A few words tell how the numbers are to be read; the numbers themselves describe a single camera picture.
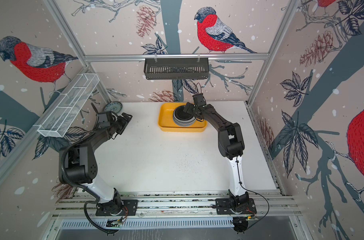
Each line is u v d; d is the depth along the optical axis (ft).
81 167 1.54
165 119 3.61
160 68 3.51
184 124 3.40
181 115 3.51
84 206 2.20
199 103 2.67
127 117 2.87
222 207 2.39
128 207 2.39
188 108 3.03
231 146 1.92
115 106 3.97
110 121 2.47
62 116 2.40
